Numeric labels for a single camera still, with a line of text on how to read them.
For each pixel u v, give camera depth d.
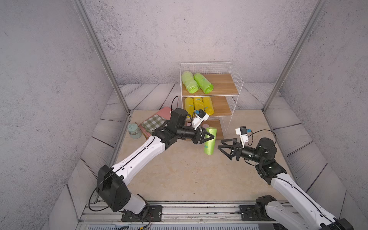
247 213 0.72
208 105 0.86
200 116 0.62
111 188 0.40
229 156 0.62
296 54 0.87
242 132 0.62
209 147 0.68
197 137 0.60
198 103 0.86
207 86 0.70
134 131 0.98
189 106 0.85
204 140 0.65
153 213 0.73
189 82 0.72
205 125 1.06
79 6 0.70
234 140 0.71
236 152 0.61
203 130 0.67
